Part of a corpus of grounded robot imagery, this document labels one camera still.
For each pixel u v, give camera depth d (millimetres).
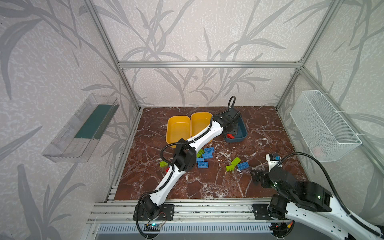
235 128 848
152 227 717
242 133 1019
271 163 620
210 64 954
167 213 737
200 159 911
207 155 924
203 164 889
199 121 1058
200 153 935
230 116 737
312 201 454
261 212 738
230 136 999
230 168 867
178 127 1058
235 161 909
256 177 620
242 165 884
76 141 631
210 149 953
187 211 755
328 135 612
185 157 594
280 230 721
